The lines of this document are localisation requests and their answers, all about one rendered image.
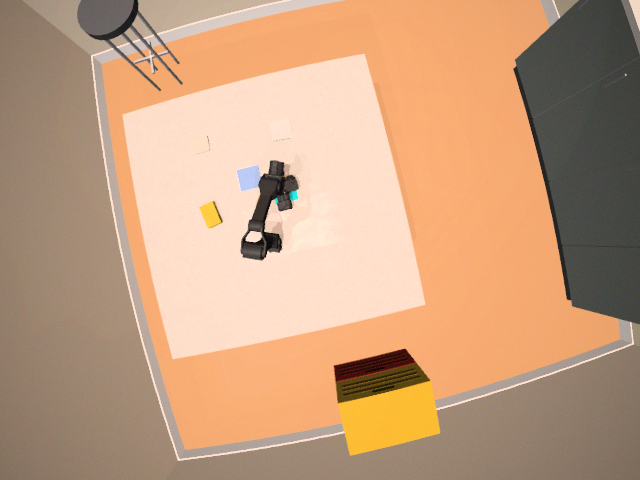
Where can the yellow rectangular block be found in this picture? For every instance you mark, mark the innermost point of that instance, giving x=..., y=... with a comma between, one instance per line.
x=210, y=214

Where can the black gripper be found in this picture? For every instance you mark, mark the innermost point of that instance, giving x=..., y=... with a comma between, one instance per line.
x=284, y=202

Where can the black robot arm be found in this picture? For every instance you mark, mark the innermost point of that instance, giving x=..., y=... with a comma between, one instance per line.
x=269, y=185

